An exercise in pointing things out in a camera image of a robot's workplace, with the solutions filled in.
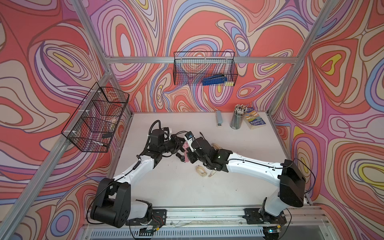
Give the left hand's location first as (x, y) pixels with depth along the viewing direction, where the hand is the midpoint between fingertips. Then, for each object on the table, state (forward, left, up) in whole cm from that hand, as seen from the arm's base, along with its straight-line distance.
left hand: (189, 141), depth 80 cm
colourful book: (+31, -48, -15) cm, 59 cm away
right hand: (-5, 0, -3) cm, 6 cm away
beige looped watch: (+7, -18, -18) cm, 26 cm away
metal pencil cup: (+24, -33, -7) cm, 41 cm away
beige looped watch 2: (-10, -7, -17) cm, 21 cm away
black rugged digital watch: (+17, -9, -17) cm, 26 cm away
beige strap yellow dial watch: (-10, -14, -19) cm, 25 cm away
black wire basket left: (+7, +50, +10) cm, 51 cm away
